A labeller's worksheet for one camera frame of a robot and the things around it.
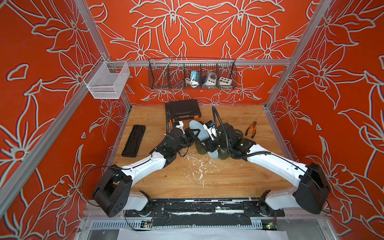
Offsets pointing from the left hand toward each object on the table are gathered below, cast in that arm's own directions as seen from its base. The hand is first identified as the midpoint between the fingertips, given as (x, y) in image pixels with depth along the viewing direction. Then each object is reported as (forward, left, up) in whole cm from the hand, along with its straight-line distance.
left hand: (202, 129), depth 78 cm
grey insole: (-3, -1, -1) cm, 3 cm away
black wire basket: (+42, +20, +7) cm, 47 cm away
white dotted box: (+34, -14, +7) cm, 38 cm away
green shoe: (-8, 0, -5) cm, 10 cm away
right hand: (-4, +1, -4) cm, 6 cm away
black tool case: (+30, +15, -17) cm, 38 cm away
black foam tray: (+1, +45, -21) cm, 50 cm away
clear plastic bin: (+29, +62, +9) cm, 69 cm away
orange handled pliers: (+19, -35, -21) cm, 45 cm away
